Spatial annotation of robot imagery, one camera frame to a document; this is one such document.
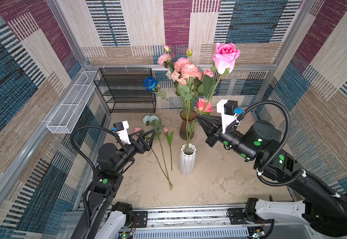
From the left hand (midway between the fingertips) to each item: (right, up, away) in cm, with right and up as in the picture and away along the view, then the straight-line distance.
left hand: (149, 131), depth 63 cm
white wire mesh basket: (-54, +5, +24) cm, 60 cm away
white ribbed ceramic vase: (+17, -14, +9) cm, 24 cm away
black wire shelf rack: (-27, +28, +47) cm, 61 cm away
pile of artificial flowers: (-5, +5, +45) cm, 46 cm away
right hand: (+19, +5, -12) cm, 23 cm away
